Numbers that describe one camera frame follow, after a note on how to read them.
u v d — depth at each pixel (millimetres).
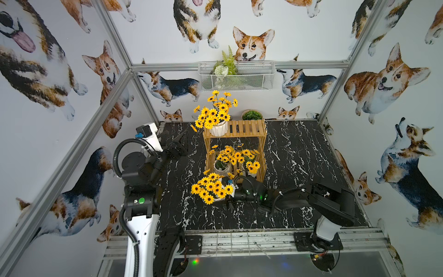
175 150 533
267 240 754
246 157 844
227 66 817
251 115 1093
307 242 731
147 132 492
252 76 924
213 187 640
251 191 617
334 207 435
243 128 799
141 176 422
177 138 1160
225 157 838
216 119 666
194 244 734
